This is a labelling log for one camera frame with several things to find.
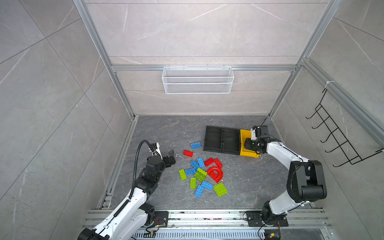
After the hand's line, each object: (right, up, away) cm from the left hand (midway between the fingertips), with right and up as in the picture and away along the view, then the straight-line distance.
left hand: (165, 149), depth 82 cm
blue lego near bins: (+17, 0, +19) cm, 25 cm away
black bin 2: (+30, +4, +23) cm, 38 cm away
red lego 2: (+25, -10, +11) cm, 29 cm away
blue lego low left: (+14, -15, +6) cm, 21 cm away
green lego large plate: (+31, -23, 0) cm, 38 cm away
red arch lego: (+29, -16, +7) cm, 34 cm away
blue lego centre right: (+20, -10, +11) cm, 25 cm away
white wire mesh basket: (+19, +45, +19) cm, 52 cm away
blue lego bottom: (+19, -23, 0) cm, 30 cm away
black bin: (+43, +2, +25) cm, 50 cm away
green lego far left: (+9, -16, +6) cm, 20 cm away
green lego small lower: (+15, -20, +4) cm, 26 cm away
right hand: (+50, +2, +13) cm, 52 cm away
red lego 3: (+31, -10, +9) cm, 34 cm away
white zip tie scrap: (+5, -6, +16) cm, 18 cm away
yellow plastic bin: (+51, +8, +18) cm, 54 cm away
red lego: (+12, -5, +14) cm, 19 cm away
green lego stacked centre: (+20, -16, +6) cm, 26 cm away
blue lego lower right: (+24, -21, +2) cm, 32 cm away
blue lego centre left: (+17, -11, +10) cm, 23 cm away
